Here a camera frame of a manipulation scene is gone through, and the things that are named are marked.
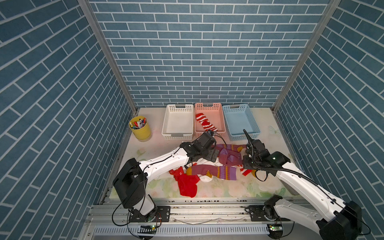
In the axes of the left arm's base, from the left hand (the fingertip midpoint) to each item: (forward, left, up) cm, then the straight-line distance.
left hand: (214, 152), depth 83 cm
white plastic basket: (+33, +24, -14) cm, 43 cm away
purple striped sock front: (-7, -7, -11) cm, 15 cm away
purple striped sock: (+2, -11, -8) cm, 14 cm away
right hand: (-5, -17, -1) cm, 18 cm away
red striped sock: (-7, -18, -10) cm, 22 cm away
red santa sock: (-13, +15, -12) cm, 23 cm away
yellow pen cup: (+19, +47, -2) cm, 50 cm away
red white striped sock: (+32, +4, -11) cm, 34 cm away
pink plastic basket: (+41, -5, -12) cm, 43 cm away
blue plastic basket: (+37, -23, -11) cm, 44 cm away
